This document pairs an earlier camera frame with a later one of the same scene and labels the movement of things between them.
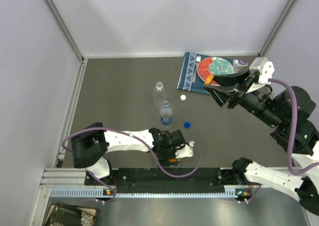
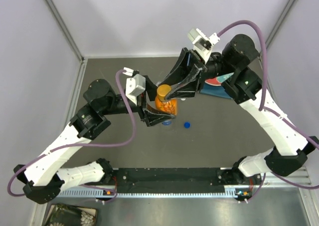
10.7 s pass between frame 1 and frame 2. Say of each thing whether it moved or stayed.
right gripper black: moved
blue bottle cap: stayed
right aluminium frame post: stayed
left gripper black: moved
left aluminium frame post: stayed
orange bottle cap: moved
